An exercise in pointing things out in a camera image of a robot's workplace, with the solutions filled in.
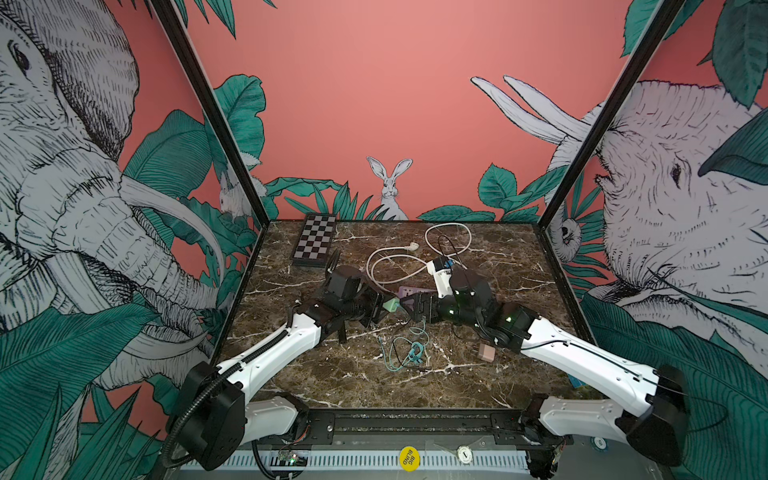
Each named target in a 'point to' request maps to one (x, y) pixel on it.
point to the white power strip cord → (410, 247)
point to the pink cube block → (487, 353)
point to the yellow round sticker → (410, 458)
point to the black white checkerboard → (314, 245)
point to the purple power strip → (405, 291)
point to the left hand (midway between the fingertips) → (400, 295)
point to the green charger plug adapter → (392, 305)
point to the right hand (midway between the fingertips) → (410, 296)
